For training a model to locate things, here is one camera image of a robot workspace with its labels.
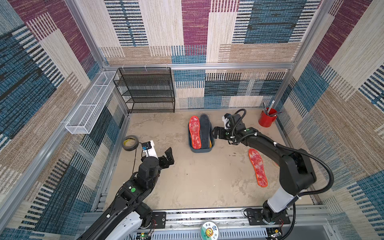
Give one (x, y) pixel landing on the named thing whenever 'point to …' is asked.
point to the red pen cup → (267, 117)
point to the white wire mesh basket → (83, 120)
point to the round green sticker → (209, 231)
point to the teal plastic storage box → (202, 150)
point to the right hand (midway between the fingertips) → (220, 135)
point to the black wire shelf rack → (146, 88)
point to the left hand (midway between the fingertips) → (164, 150)
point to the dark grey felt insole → (205, 127)
